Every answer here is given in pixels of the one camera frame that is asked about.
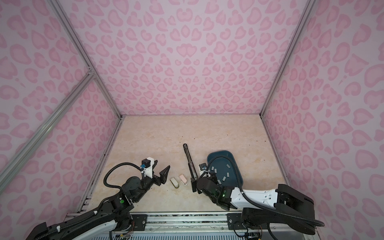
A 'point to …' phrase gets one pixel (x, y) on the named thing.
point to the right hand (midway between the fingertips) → (198, 177)
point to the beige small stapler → (174, 182)
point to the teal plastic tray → (224, 169)
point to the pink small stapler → (183, 179)
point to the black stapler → (193, 172)
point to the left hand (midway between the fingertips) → (164, 162)
